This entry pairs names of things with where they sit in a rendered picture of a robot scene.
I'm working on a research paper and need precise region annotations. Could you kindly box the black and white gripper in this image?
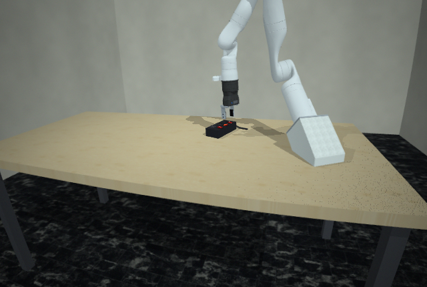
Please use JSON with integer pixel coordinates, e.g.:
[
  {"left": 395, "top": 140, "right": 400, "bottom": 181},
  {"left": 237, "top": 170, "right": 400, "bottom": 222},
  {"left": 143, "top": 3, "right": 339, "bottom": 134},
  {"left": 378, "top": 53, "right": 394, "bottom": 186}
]
[{"left": 212, "top": 69, "right": 239, "bottom": 119}]

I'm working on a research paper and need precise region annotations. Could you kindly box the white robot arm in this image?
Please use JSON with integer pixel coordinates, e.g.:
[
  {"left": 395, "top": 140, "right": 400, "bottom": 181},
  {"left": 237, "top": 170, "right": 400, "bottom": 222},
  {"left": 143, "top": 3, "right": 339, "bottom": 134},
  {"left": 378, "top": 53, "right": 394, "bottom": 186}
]
[{"left": 218, "top": 0, "right": 317, "bottom": 122}]

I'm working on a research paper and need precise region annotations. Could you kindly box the black power strip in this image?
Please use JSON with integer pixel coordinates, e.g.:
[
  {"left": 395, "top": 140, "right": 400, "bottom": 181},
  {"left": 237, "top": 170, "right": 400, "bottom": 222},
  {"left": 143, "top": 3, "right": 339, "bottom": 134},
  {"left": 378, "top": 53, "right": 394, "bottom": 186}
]
[{"left": 205, "top": 120, "right": 245, "bottom": 139}]

